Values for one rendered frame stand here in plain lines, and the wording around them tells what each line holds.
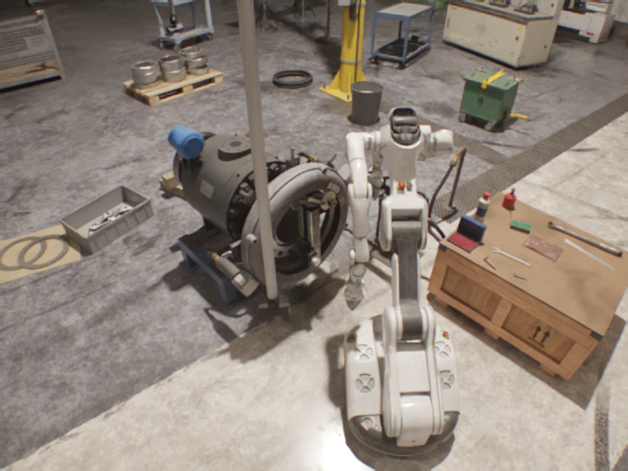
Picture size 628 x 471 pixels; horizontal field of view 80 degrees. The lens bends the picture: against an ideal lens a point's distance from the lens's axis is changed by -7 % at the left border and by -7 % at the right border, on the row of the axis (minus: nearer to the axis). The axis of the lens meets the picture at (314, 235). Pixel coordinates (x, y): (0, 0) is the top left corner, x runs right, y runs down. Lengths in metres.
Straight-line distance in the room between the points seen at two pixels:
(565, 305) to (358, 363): 1.14
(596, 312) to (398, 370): 1.13
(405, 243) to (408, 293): 0.23
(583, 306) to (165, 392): 2.30
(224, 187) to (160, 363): 1.09
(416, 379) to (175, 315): 1.58
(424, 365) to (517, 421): 0.75
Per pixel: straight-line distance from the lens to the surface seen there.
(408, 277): 1.89
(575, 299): 2.50
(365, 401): 2.04
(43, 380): 2.81
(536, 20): 7.66
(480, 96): 5.09
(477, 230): 2.58
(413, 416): 1.88
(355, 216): 1.72
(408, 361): 1.91
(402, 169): 1.92
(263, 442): 2.22
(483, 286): 2.54
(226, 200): 2.31
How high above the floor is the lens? 2.05
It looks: 40 degrees down
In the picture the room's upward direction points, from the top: straight up
